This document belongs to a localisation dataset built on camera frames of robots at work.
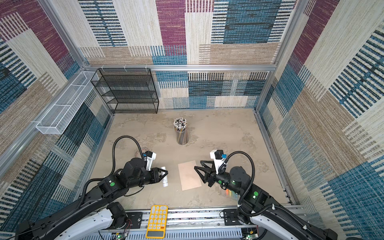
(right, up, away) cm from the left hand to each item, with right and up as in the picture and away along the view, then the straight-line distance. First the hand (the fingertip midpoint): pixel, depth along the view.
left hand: (167, 171), depth 73 cm
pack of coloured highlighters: (+33, -15, +8) cm, 37 cm away
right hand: (+15, +3, -5) cm, 16 cm away
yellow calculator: (-5, -24, -2) cm, 25 cm away
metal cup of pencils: (+5, +22, +14) cm, 27 cm away
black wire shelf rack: (-35, +47, +36) cm, 69 cm away
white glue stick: (-1, -4, -1) cm, 4 cm away
